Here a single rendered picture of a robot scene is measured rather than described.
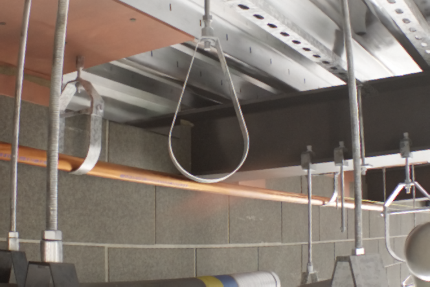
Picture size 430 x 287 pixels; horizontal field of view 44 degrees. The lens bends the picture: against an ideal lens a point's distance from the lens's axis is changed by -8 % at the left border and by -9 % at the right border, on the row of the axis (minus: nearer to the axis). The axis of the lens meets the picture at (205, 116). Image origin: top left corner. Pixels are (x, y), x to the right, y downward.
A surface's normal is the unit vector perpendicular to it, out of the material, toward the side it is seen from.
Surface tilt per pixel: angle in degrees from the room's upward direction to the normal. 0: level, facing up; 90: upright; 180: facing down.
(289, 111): 90
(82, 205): 90
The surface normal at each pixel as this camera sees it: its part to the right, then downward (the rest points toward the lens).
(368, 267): 0.11, -0.71
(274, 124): -0.57, -0.18
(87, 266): 0.83, -0.14
